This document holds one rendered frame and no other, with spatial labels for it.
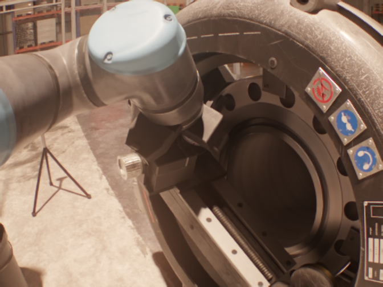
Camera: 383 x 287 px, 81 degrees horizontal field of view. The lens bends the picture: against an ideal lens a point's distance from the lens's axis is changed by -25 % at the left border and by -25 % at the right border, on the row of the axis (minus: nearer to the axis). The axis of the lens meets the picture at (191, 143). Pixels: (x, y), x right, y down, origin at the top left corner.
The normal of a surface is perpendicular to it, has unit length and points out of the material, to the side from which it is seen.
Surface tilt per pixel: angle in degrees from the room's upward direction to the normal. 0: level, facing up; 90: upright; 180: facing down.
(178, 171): 115
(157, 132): 53
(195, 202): 25
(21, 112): 94
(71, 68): 78
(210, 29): 90
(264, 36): 90
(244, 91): 90
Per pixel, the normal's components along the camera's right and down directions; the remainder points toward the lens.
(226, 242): 0.20, -0.73
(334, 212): -0.82, 0.23
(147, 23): -0.11, -0.30
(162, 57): 0.69, 0.62
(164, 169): 0.54, 0.64
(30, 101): 0.99, -0.09
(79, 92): 0.02, 0.66
